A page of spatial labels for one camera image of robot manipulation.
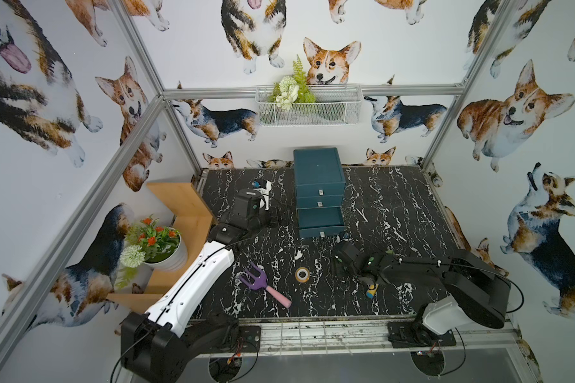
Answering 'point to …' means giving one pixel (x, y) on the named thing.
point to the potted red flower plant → (148, 242)
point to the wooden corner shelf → (195, 218)
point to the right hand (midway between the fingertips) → (341, 255)
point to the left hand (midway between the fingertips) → (279, 202)
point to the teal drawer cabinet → (320, 187)
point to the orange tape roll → (302, 274)
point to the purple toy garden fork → (260, 282)
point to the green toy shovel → (371, 291)
